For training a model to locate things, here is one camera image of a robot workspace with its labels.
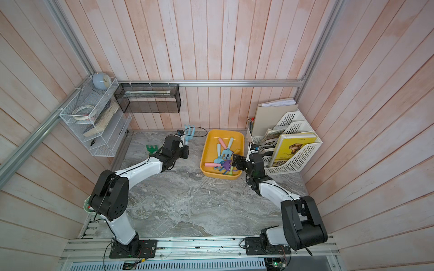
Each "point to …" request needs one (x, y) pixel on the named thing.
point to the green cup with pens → (87, 205)
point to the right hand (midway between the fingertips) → (239, 155)
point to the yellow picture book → (288, 144)
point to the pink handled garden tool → (222, 143)
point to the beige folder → (270, 115)
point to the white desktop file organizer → (265, 145)
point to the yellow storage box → (209, 151)
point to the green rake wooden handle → (151, 149)
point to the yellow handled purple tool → (226, 164)
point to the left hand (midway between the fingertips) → (186, 148)
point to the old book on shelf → (103, 120)
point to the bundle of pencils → (251, 122)
